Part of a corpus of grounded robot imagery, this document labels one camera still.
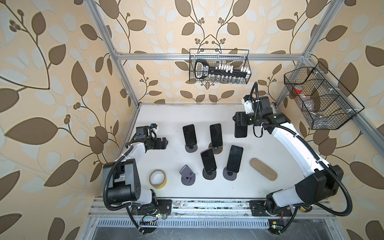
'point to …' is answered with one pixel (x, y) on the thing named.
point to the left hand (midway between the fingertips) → (160, 140)
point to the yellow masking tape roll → (158, 179)
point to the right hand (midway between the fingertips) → (240, 118)
